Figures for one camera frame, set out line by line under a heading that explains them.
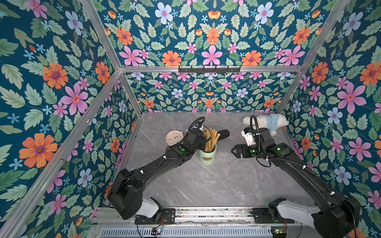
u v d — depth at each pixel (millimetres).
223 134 1035
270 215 691
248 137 709
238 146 687
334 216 370
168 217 735
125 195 415
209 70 926
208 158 858
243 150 673
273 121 1016
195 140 604
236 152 704
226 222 723
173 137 1018
